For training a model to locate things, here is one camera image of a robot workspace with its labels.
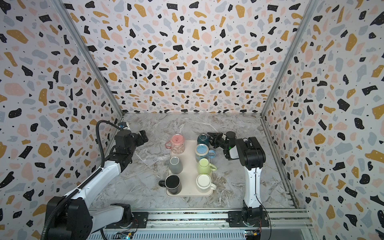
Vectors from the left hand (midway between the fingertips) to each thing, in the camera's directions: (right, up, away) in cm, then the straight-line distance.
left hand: (136, 131), depth 83 cm
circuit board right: (+61, -50, -11) cm, 79 cm away
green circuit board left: (0, -49, -13) cm, 50 cm away
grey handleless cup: (+21, -21, +3) cm, 30 cm away
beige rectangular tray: (+28, -28, +7) cm, 40 cm away
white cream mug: (+37, -27, -4) cm, 46 cm away
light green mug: (+38, -20, 0) cm, 43 cm away
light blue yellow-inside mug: (+37, -12, +5) cm, 39 cm away
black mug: (+21, -26, -6) cm, 34 cm away
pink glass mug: (+21, -8, +7) cm, 24 cm away
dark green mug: (+37, -5, +10) cm, 39 cm away
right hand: (+39, 0, +15) cm, 41 cm away
